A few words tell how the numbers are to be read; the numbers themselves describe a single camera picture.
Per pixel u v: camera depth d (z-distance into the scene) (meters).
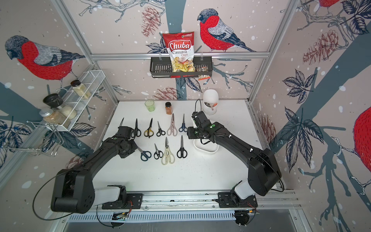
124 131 0.70
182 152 0.90
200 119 0.64
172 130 1.03
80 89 0.74
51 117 0.60
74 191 0.41
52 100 0.62
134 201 0.73
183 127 1.04
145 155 0.90
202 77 0.90
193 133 0.73
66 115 0.66
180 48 0.81
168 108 1.07
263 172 0.42
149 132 1.01
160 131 1.01
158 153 0.90
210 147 0.92
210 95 1.06
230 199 0.72
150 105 1.11
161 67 0.95
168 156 0.90
